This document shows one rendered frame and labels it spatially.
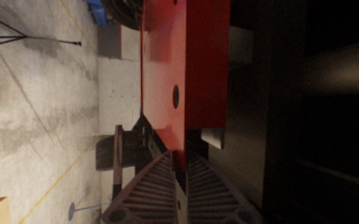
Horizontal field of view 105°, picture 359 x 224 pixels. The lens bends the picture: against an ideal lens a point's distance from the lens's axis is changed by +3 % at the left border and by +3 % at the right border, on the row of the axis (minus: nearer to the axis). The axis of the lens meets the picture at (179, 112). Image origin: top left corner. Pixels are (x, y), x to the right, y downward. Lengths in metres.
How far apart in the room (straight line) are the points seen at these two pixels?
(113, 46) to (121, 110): 3.54
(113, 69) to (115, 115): 2.59
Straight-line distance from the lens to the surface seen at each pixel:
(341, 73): 0.27
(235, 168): 0.24
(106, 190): 10.22
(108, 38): 9.36
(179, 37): 0.18
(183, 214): 0.29
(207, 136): 0.21
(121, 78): 8.81
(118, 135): 0.68
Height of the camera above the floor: 1.55
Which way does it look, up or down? 20 degrees up
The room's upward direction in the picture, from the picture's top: 89 degrees clockwise
